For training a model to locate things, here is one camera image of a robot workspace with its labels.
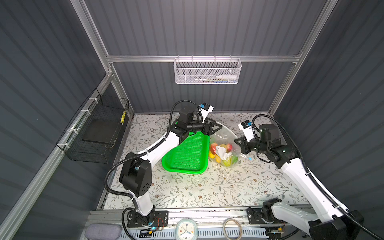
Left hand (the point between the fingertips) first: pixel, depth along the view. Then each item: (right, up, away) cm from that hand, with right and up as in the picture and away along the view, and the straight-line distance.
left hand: (218, 123), depth 77 cm
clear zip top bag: (+4, -6, +1) cm, 8 cm away
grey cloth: (-55, -50, -9) cm, 75 cm away
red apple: (-2, -14, +9) cm, 17 cm away
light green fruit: (+7, -23, +8) cm, 25 cm away
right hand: (+9, -9, -2) cm, 13 cm away
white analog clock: (-16, -50, -8) cm, 53 cm away
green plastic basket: (-15, -21, +19) cm, 32 cm away
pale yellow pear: (+5, -13, +13) cm, 19 cm away
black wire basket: (-61, -5, -4) cm, 61 cm away
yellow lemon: (+1, -21, +11) cm, 24 cm away
